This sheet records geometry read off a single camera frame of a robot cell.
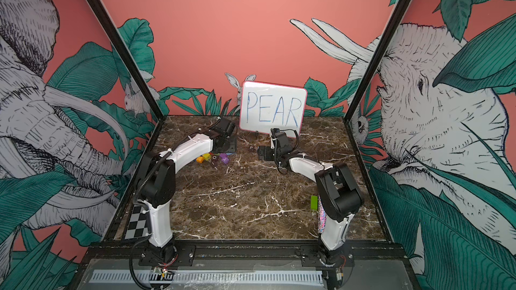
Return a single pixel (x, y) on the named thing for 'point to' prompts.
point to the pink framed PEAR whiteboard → (263, 107)
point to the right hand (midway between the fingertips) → (263, 147)
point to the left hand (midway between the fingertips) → (230, 143)
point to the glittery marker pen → (322, 216)
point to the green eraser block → (314, 203)
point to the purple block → (223, 155)
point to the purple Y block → (225, 160)
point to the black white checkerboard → (137, 227)
